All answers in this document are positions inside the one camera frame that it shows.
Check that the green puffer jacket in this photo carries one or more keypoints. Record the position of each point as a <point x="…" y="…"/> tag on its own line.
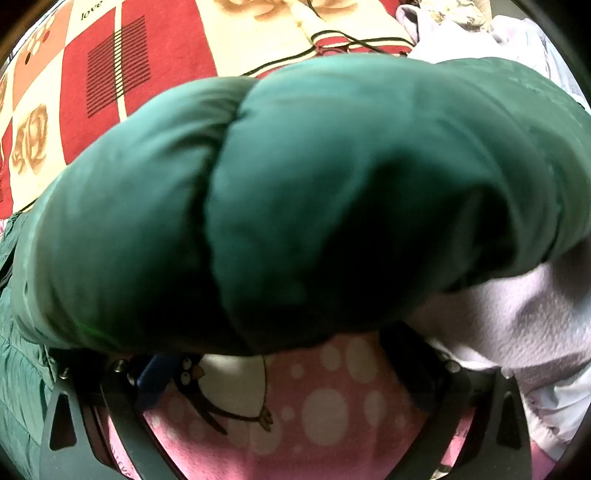
<point x="286" y="207"/>

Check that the pink penguin blanket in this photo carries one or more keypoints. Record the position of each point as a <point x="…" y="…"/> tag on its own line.
<point x="304" y="415"/>

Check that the red checkered rose blanket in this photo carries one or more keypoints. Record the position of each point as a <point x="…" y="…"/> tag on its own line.
<point x="138" y="83"/>

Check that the lavender fleece-lined jacket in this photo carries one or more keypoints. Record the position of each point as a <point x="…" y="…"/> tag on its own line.
<point x="517" y="318"/>

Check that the floral patterned cloth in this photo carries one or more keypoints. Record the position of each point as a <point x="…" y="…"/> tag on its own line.
<point x="455" y="11"/>

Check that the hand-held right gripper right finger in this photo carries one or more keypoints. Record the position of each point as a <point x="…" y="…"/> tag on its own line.
<point x="434" y="387"/>

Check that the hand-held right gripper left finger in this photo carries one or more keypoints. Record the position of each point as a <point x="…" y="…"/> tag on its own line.
<point x="148" y="385"/>

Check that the pale lavender garment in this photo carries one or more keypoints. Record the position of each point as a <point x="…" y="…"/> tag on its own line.
<point x="517" y="44"/>

